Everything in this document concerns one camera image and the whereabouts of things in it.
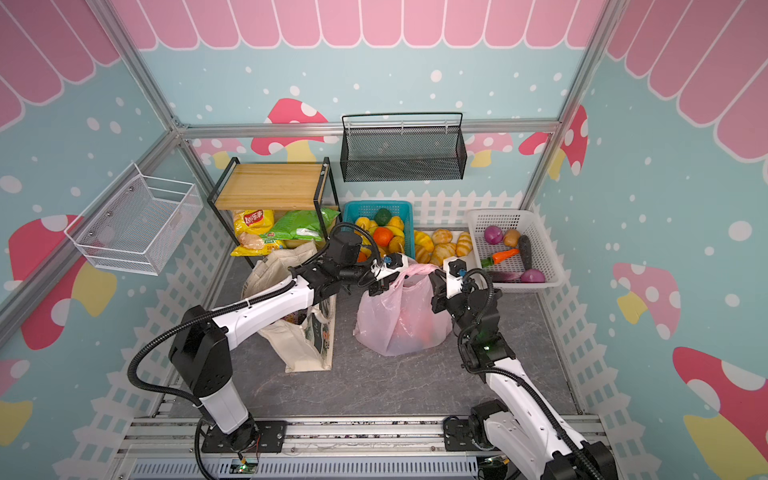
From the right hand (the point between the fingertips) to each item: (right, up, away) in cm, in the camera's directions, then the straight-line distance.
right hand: (432, 271), depth 76 cm
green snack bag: (-36, +13, +10) cm, 40 cm away
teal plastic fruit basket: (-8, +23, +40) cm, 47 cm away
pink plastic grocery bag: (-7, -13, +7) cm, 17 cm away
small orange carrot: (+28, +4, +31) cm, 42 cm away
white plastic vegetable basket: (+41, +6, +30) cm, 51 cm away
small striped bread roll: (+17, +8, +36) cm, 41 cm away
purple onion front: (+36, -2, +23) cm, 43 cm away
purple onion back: (+28, +12, +36) cm, 47 cm away
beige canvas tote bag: (-32, -18, 0) cm, 37 cm away
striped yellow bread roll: (+1, +10, +36) cm, 38 cm away
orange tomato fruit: (-14, +11, +30) cm, 35 cm away
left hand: (-7, -2, +3) cm, 8 cm away
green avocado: (-14, +19, +39) cm, 46 cm away
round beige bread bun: (+9, +12, +36) cm, 39 cm away
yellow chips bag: (-54, +13, +15) cm, 58 cm away
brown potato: (+35, +11, +36) cm, 51 cm away
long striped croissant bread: (+7, +5, +33) cm, 34 cm away
